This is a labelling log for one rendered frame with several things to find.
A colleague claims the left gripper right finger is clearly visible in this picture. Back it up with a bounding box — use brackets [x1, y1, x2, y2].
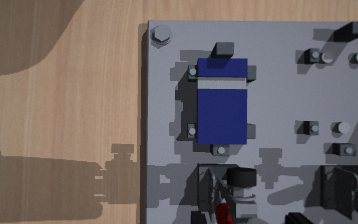
[285, 212, 313, 224]

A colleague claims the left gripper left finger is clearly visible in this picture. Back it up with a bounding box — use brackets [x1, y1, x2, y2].
[191, 211, 207, 224]

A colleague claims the blue rectangular block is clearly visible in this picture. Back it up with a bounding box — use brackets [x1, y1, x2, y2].
[196, 58, 248, 145]

